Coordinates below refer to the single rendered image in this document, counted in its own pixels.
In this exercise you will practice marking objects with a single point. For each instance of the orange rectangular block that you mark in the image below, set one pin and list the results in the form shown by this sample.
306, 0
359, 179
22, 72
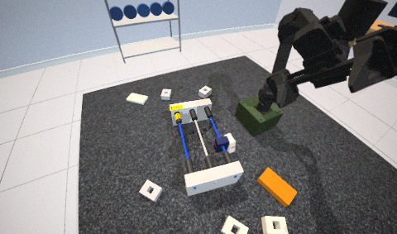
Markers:
277, 187

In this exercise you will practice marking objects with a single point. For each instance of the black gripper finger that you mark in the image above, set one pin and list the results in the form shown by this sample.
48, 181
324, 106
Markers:
364, 74
284, 92

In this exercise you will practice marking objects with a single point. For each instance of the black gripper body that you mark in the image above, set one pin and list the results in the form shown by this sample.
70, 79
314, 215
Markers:
332, 68

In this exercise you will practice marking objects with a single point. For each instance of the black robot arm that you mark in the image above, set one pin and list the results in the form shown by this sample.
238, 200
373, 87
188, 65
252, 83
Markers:
311, 36

